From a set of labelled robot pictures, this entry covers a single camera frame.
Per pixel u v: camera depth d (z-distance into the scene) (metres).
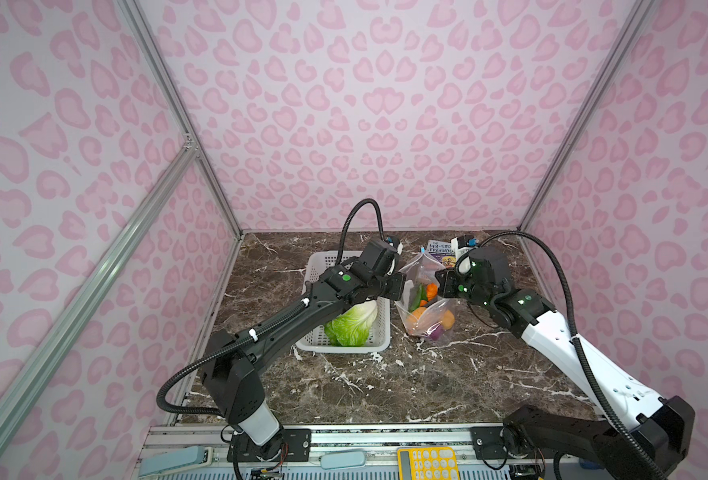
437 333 0.86
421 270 0.86
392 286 0.69
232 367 0.41
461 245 0.67
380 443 0.75
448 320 0.90
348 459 0.70
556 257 1.04
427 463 0.69
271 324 0.45
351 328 0.85
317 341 0.90
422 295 0.95
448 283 0.66
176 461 0.72
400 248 0.72
